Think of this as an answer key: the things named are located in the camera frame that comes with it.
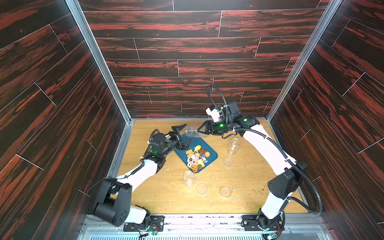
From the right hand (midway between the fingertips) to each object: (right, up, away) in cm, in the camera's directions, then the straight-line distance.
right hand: (204, 129), depth 78 cm
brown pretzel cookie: (-5, -24, +15) cm, 29 cm away
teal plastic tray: (-3, -8, +27) cm, 28 cm away
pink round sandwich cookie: (-4, -19, +18) cm, 27 cm away
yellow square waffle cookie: (-8, -15, +21) cm, 27 cm away
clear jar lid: (+17, -21, +19) cm, 33 cm away
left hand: (-7, -1, -2) cm, 8 cm away
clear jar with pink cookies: (-6, -1, +6) cm, 9 cm away
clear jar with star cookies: (+20, -12, +19) cm, 30 cm away
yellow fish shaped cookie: (-3, -13, +24) cm, 27 cm away
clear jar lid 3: (+12, -36, +7) cm, 38 cm away
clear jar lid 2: (-1, -35, +8) cm, 36 cm away
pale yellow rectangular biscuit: (-1, -21, +18) cm, 28 cm away
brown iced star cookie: (0, -14, +21) cm, 26 cm away
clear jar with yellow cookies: (-9, -29, +13) cm, 33 cm away
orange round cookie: (+3, -16, +21) cm, 27 cm away
